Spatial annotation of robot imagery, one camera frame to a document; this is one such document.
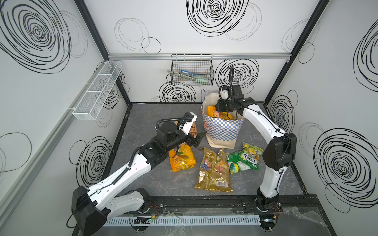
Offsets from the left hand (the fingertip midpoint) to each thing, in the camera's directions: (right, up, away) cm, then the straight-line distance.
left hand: (200, 126), depth 67 cm
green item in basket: (+2, +27, +20) cm, 33 cm away
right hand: (+10, +12, +21) cm, 26 cm away
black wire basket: (-2, +39, +39) cm, 55 cm away
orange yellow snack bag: (-9, -19, +16) cm, 26 cm away
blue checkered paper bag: (+13, -4, +16) cm, 21 cm away
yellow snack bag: (+8, +7, +18) cm, 21 cm away
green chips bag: (+30, -20, +19) cm, 41 cm away
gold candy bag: (+9, -27, +12) cm, 30 cm away
